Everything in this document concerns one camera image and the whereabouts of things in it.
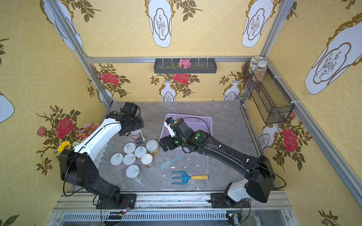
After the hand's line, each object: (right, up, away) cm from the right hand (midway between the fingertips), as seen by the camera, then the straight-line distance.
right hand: (169, 136), depth 77 cm
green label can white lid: (-11, -8, +9) cm, 17 cm away
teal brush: (-2, -18, +9) cm, 20 cm away
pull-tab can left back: (-26, -9, +12) cm, 30 cm away
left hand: (-26, +5, +9) cm, 28 cm away
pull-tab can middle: (-24, -15, +7) cm, 29 cm away
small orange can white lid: (-14, -14, +5) cm, 21 cm away
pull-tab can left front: (-32, -15, +7) cm, 36 cm away
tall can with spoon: (-21, -2, +12) cm, 24 cm away
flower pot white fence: (-50, +1, +3) cm, 50 cm away
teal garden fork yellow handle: (+9, -25, +5) cm, 27 cm away
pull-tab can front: (-20, -21, +3) cm, 29 cm away
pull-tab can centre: (-19, -11, +11) cm, 25 cm away
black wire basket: (+59, +18, +3) cm, 62 cm away
